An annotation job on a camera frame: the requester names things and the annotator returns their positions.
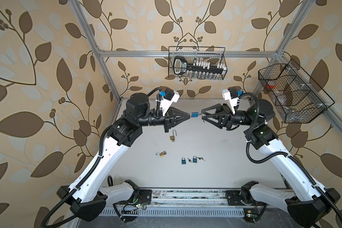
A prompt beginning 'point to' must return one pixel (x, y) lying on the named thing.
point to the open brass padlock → (172, 137)
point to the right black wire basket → (295, 96)
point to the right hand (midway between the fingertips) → (204, 116)
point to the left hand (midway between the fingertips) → (189, 116)
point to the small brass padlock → (162, 154)
